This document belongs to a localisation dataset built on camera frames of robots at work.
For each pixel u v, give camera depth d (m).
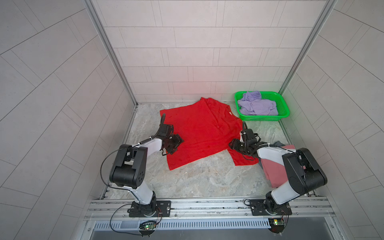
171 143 0.81
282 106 1.06
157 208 0.70
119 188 0.46
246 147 0.72
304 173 0.45
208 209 0.72
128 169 0.46
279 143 0.93
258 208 0.71
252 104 1.08
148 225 0.64
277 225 0.68
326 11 0.72
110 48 0.85
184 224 1.05
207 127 1.07
